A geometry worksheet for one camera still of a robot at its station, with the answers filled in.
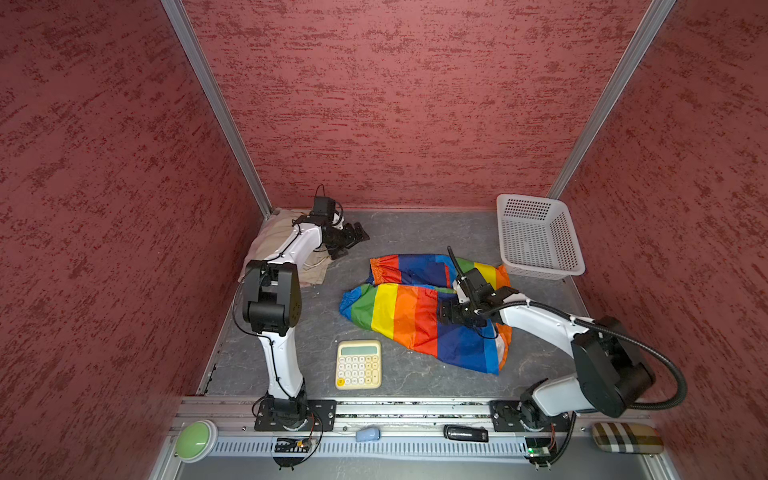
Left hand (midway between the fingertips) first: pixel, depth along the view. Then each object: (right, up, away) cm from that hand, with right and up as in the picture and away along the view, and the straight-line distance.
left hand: (359, 246), depth 96 cm
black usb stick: (+29, -45, -25) cm, 59 cm away
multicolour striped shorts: (+14, -16, -4) cm, 22 cm away
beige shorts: (-16, -7, +3) cm, 17 cm away
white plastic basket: (+67, +3, +16) cm, 69 cm away
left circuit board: (-14, -49, -24) cm, 56 cm away
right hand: (+28, -23, -8) cm, 37 cm away
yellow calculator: (+1, -33, -15) cm, 36 cm away
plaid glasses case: (+67, -45, -27) cm, 85 cm away
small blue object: (+5, -45, -26) cm, 52 cm away
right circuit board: (+46, -48, -25) cm, 72 cm away
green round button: (-36, -46, -26) cm, 64 cm away
